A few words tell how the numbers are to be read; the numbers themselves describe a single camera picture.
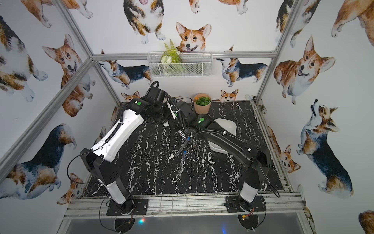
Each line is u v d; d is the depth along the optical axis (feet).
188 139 3.26
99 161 1.40
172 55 2.69
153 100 1.92
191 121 1.78
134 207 2.38
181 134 2.45
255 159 1.44
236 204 2.36
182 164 2.90
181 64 2.94
